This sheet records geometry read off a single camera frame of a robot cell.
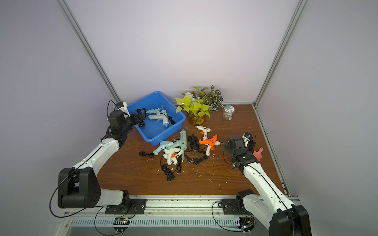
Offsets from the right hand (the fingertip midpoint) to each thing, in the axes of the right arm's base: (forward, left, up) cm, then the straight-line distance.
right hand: (236, 142), depth 83 cm
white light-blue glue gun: (+26, +50, -9) cm, 57 cm away
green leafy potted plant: (+21, +24, +11) cm, 34 cm away
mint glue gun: (+3, +45, -9) cm, 46 cm away
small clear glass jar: (+29, +1, -6) cm, 30 cm away
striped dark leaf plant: (+26, +12, +10) cm, 30 cm away
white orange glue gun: (-5, +39, -9) cm, 40 cm away
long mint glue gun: (+3, +33, -8) cm, 34 cm away
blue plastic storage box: (+16, +54, -15) cm, 58 cm away
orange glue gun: (+5, +14, -8) cm, 17 cm away
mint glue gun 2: (+33, +56, -9) cm, 66 cm away
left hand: (+13, +56, +13) cm, 59 cm away
